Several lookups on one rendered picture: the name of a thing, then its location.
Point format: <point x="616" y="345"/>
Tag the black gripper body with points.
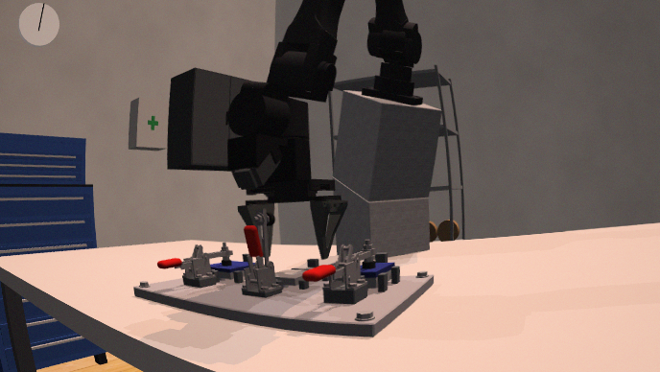
<point x="292" y="191"/>

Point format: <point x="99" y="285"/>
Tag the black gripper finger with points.
<point x="320" y="211"/>
<point x="248" y="211"/>

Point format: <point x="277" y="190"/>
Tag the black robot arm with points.
<point x="264" y="107"/>

